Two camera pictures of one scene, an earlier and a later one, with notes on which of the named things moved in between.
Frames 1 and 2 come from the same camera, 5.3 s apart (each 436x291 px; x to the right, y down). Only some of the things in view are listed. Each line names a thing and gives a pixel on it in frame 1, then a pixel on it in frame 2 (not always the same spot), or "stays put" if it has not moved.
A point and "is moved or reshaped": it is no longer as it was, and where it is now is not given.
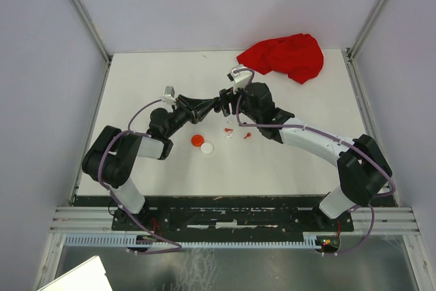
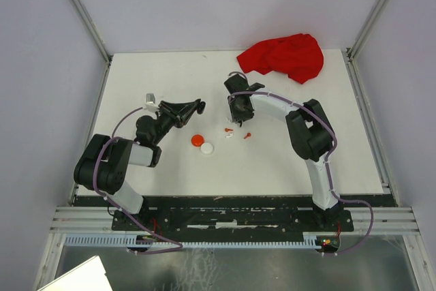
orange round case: x=197 y=140 stays put
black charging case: x=217 y=105 is moved or reshaped
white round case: x=206 y=148 stays put
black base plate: x=233 y=221 stays put
